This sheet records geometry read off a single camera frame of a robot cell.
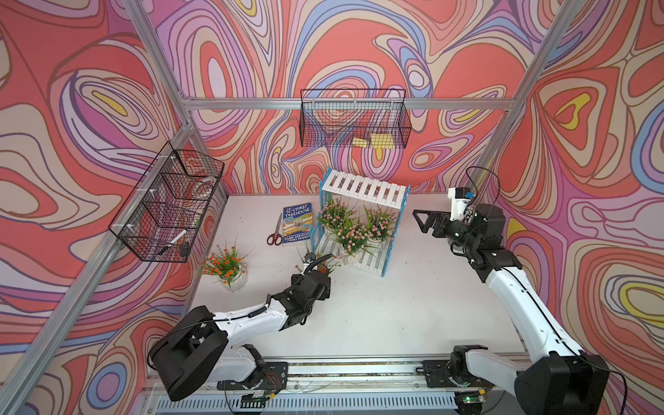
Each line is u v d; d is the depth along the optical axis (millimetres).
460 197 653
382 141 822
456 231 651
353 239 855
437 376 735
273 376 730
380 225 882
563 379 379
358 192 840
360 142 823
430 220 664
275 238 1046
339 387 731
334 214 907
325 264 750
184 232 751
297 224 1070
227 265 830
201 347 417
